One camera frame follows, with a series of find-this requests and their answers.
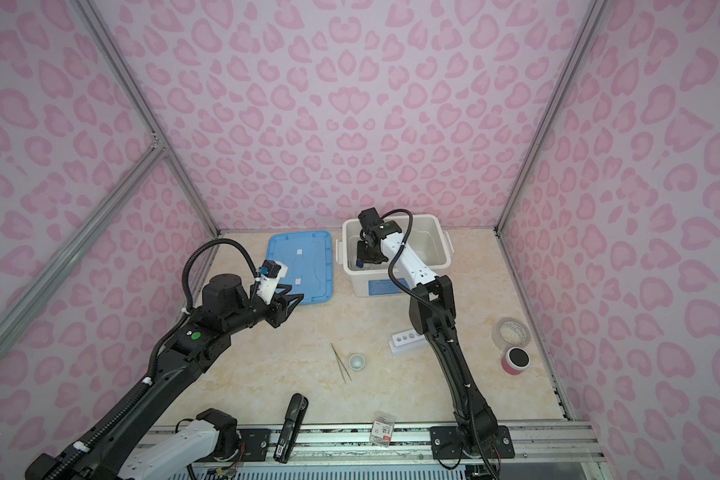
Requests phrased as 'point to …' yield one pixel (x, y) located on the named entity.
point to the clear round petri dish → (510, 333)
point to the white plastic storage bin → (428, 235)
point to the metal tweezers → (338, 361)
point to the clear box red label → (382, 429)
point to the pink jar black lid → (515, 360)
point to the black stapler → (295, 414)
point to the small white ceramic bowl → (357, 362)
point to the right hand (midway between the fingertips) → (367, 254)
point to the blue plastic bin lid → (309, 258)
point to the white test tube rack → (408, 342)
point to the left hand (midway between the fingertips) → (296, 286)
